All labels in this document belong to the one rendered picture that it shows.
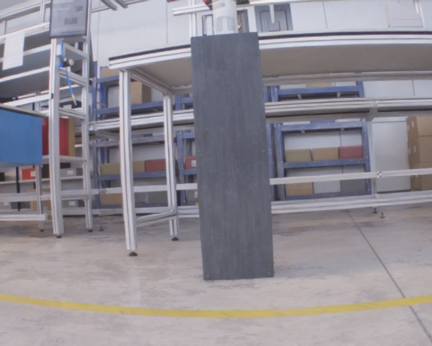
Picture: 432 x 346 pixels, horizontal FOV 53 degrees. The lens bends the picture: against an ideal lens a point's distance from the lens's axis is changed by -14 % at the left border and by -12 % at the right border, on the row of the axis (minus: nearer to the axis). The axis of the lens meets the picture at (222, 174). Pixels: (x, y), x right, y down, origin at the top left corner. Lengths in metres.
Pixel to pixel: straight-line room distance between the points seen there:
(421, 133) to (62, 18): 3.99
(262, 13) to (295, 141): 2.50
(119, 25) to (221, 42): 5.77
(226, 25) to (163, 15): 5.41
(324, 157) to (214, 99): 4.35
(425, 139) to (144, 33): 4.26
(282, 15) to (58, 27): 2.03
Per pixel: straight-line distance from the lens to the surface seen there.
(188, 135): 6.16
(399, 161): 6.48
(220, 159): 1.64
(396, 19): 2.27
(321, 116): 4.32
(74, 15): 3.48
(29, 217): 3.64
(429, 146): 5.55
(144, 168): 6.36
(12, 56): 3.94
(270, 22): 4.32
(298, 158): 5.94
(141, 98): 6.45
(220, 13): 1.83
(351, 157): 5.96
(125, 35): 7.33
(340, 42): 2.19
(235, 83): 1.67
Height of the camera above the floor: 0.32
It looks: 1 degrees up
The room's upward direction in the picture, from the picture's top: 3 degrees counter-clockwise
